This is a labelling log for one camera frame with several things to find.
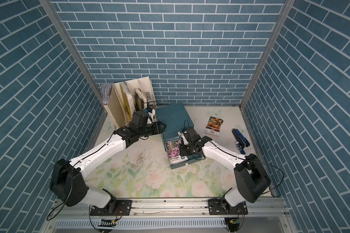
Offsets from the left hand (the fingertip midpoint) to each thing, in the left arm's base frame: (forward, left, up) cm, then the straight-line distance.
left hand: (167, 127), depth 81 cm
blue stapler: (+3, -53, -19) cm, 56 cm away
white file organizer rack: (+38, +19, +1) cm, 43 cm away
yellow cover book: (+20, +28, +1) cm, 34 cm away
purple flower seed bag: (-6, -3, -13) cm, 14 cm away
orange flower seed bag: (+17, -33, -20) cm, 42 cm away
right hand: (-8, -8, -13) cm, 18 cm away
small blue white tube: (-4, -47, -19) cm, 51 cm away
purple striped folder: (+22, +39, +7) cm, 45 cm away
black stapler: (+5, -48, -19) cm, 52 cm away
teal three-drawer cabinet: (+6, -3, 0) cm, 6 cm away
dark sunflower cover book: (+24, +19, -2) cm, 30 cm away
